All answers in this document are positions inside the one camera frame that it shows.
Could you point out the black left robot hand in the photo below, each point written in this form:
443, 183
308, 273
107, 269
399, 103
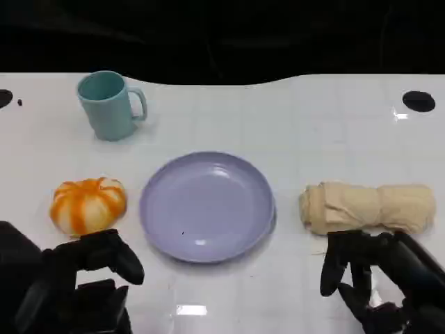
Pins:
52, 271

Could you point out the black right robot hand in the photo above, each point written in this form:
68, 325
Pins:
400, 264

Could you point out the beige towel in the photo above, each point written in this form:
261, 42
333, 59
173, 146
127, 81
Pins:
368, 208

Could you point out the orange and white bread roll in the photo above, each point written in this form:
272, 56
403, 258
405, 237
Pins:
88, 205

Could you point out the pale green mug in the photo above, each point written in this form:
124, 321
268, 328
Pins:
109, 115

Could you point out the lilac plate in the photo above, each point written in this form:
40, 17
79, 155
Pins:
206, 208

